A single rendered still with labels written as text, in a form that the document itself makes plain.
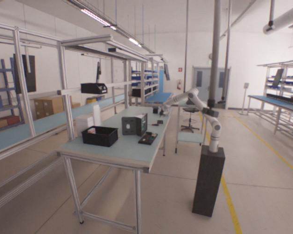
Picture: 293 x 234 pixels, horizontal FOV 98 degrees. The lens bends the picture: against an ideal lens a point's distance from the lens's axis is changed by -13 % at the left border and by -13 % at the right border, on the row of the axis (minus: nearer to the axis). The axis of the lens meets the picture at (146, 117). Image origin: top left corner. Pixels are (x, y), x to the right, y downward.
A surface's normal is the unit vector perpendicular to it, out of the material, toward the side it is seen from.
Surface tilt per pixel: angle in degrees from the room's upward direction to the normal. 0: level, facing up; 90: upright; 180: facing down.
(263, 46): 90
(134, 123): 90
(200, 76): 90
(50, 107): 90
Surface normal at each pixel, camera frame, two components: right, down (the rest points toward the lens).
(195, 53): -0.25, 0.26
